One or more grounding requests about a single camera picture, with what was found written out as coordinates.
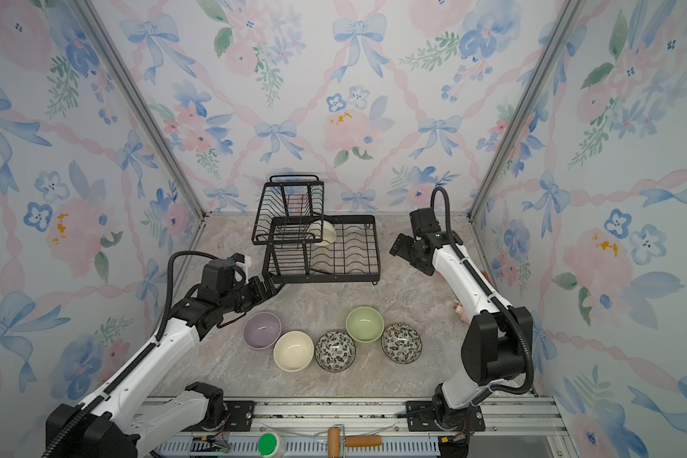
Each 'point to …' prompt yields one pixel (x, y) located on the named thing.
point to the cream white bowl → (293, 351)
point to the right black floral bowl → (402, 343)
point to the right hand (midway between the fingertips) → (408, 253)
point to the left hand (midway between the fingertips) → (278, 285)
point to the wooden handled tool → (356, 441)
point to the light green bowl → (364, 324)
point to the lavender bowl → (261, 330)
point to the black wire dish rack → (303, 245)
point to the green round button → (266, 444)
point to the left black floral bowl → (335, 351)
